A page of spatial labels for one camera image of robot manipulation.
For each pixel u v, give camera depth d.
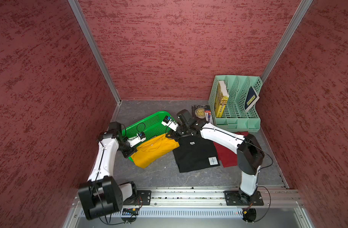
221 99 0.90
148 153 0.81
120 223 0.68
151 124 1.02
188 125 0.66
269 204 0.70
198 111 1.13
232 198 0.74
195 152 0.92
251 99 1.04
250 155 0.48
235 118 1.02
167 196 0.76
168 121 0.72
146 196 0.74
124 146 0.72
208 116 1.07
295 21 0.76
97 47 0.88
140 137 0.72
